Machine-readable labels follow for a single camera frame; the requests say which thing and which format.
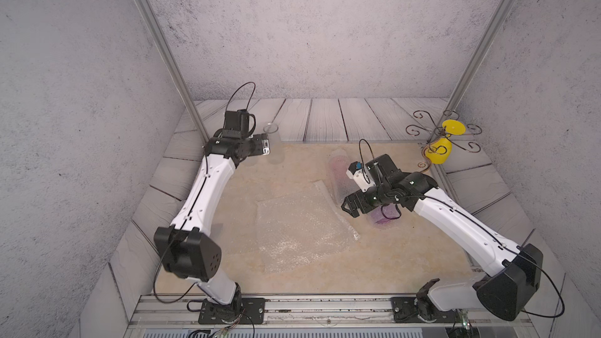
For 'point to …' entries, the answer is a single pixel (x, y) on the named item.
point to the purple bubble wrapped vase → (386, 215)
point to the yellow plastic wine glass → (438, 151)
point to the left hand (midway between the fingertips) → (262, 143)
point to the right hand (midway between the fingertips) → (354, 201)
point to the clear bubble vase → (277, 152)
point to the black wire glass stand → (431, 127)
